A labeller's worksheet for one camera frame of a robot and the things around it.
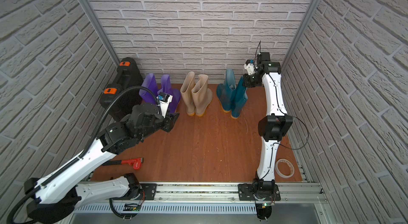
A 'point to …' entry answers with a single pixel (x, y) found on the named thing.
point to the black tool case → (128, 75)
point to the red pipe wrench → (136, 163)
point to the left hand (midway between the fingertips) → (177, 110)
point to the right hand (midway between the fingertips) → (247, 83)
